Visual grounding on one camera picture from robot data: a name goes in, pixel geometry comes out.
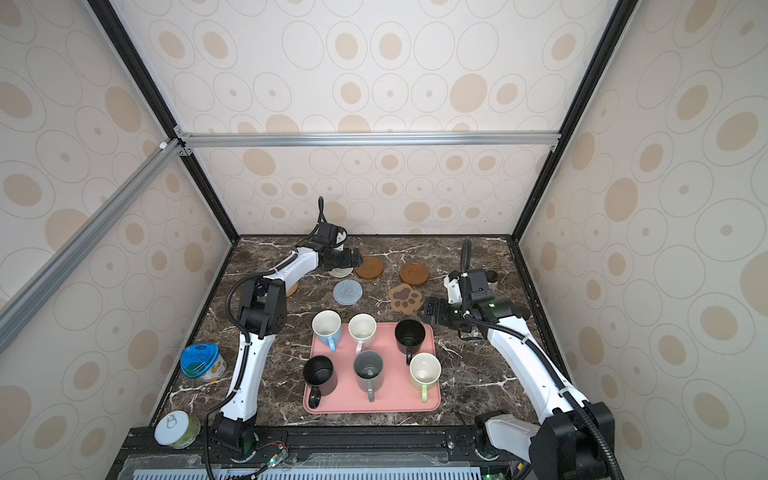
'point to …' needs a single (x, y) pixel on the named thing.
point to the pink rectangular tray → (397, 393)
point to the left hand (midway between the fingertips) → (360, 252)
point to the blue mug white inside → (327, 326)
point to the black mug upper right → (409, 334)
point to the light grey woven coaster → (340, 272)
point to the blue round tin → (203, 361)
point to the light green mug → (425, 369)
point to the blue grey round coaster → (347, 292)
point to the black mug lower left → (317, 370)
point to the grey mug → (368, 368)
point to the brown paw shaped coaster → (404, 299)
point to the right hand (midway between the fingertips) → (434, 314)
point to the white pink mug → (362, 329)
